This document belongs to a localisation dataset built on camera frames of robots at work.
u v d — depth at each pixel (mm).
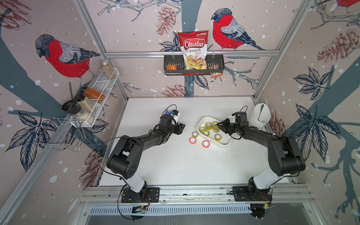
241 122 745
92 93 716
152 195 732
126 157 468
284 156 467
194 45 814
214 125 947
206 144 925
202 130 981
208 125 1007
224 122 871
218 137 956
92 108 672
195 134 978
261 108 951
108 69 856
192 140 951
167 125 728
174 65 927
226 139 895
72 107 576
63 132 585
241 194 728
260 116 967
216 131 973
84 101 651
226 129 846
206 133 976
